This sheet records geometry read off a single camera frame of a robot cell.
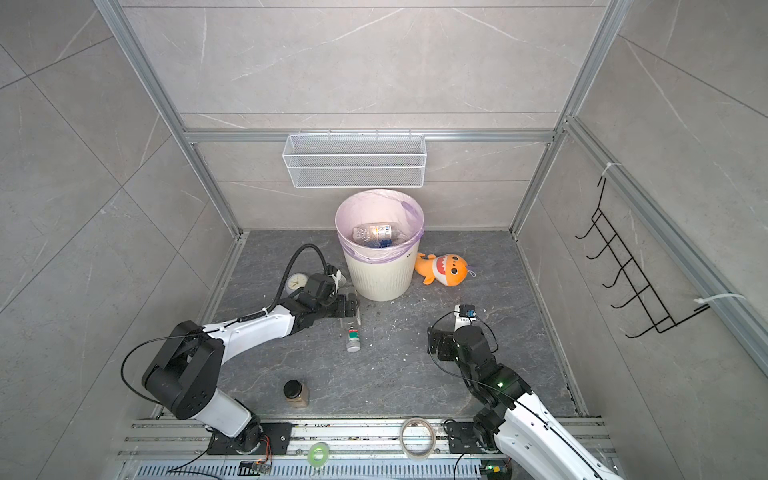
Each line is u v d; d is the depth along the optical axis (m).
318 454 0.73
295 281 1.00
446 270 0.98
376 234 0.94
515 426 0.51
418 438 0.75
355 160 0.98
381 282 0.90
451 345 0.70
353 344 0.87
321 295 0.72
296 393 0.77
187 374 0.44
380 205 0.93
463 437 0.73
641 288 0.64
